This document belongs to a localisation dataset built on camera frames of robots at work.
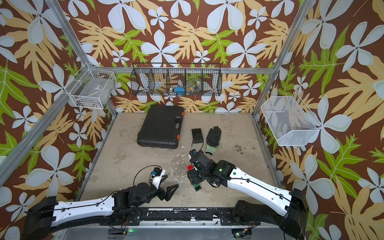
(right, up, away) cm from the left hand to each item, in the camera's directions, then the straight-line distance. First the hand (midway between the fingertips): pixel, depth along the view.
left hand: (174, 180), depth 76 cm
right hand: (+9, +4, -1) cm, 10 cm away
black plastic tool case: (-12, +28, +27) cm, 41 cm away
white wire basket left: (-51, +50, +12) cm, 72 cm away
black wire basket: (-1, +60, +22) cm, 64 cm away
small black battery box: (+13, +22, +22) cm, 33 cm away
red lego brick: (+8, +6, +2) cm, 10 cm away
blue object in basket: (+2, +50, +17) cm, 53 cm away
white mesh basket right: (+63, +30, +4) cm, 69 cm away
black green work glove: (+24, +18, +28) cm, 41 cm away
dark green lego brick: (+12, -5, +4) cm, 14 cm away
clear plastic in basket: (+10, +53, +18) cm, 57 cm away
